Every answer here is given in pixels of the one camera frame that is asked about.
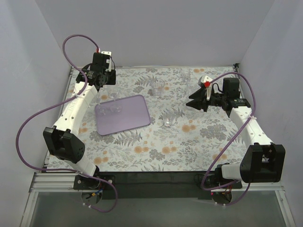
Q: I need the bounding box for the tall clear flute glass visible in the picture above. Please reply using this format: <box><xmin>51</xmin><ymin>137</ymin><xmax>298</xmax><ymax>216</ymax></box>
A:
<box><xmin>107</xmin><ymin>86</ymin><xmax>122</xmax><ymax>113</ymax></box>

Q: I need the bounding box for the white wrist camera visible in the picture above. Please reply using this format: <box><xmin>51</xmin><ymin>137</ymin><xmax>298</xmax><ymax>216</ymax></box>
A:
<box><xmin>101</xmin><ymin>51</ymin><xmax>113</xmax><ymax>72</ymax></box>
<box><xmin>198</xmin><ymin>76</ymin><xmax>212</xmax><ymax>101</ymax></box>

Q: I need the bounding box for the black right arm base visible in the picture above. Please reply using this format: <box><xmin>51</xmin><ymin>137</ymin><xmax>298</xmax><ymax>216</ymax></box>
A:
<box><xmin>193</xmin><ymin>174</ymin><xmax>242</xmax><ymax>194</ymax></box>

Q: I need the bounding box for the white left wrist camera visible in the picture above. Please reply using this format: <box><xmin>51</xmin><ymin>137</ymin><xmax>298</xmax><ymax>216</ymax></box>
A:
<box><xmin>101</xmin><ymin>51</ymin><xmax>113</xmax><ymax>72</ymax></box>

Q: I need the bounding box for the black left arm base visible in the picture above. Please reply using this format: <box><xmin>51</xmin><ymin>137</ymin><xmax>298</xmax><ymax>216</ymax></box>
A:
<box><xmin>73</xmin><ymin>172</ymin><xmax>116</xmax><ymax>191</ymax></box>

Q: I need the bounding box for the clear faceted tumbler glass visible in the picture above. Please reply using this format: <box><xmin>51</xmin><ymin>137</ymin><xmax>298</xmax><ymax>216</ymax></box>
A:
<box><xmin>151</xmin><ymin>78</ymin><xmax>165</xmax><ymax>97</ymax></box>

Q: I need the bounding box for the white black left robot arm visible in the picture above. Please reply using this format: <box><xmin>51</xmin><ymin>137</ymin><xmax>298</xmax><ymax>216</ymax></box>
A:
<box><xmin>43</xmin><ymin>51</ymin><xmax>116</xmax><ymax>176</ymax></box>

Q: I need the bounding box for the small clear shot glass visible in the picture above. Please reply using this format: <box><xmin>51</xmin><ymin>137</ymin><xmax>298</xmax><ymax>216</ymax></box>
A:
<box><xmin>162</xmin><ymin>112</ymin><xmax>173</xmax><ymax>127</ymax></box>

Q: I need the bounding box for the clear back tumbler glass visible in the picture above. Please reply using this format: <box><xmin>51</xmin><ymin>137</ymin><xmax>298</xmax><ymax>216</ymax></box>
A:
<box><xmin>181</xmin><ymin>68</ymin><xmax>191</xmax><ymax>82</ymax></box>

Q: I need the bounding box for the floral patterned table mat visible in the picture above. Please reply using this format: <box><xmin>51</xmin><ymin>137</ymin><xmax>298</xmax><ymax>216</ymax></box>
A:
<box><xmin>79</xmin><ymin>66</ymin><xmax>246</xmax><ymax>172</ymax></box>

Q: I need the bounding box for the aluminium table frame rail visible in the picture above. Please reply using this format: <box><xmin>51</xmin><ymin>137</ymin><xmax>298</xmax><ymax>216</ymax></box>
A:
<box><xmin>20</xmin><ymin>67</ymin><xmax>79</xmax><ymax>227</ymax></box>

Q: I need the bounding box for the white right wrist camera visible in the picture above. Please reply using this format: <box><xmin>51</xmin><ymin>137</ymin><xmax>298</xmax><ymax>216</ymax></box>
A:
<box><xmin>198</xmin><ymin>76</ymin><xmax>212</xmax><ymax>101</ymax></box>

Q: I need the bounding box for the purple rectangular tray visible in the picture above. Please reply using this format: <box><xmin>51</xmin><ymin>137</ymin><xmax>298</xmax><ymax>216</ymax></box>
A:
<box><xmin>94</xmin><ymin>95</ymin><xmax>151</xmax><ymax>136</ymax></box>

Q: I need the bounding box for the clear stemmed wine glass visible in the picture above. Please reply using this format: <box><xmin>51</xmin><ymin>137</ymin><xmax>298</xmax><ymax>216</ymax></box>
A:
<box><xmin>95</xmin><ymin>91</ymin><xmax>108</xmax><ymax>116</ymax></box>

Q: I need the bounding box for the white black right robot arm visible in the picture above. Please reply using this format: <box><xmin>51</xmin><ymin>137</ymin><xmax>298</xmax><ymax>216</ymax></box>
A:
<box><xmin>186</xmin><ymin>77</ymin><xmax>285</xmax><ymax>188</ymax></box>

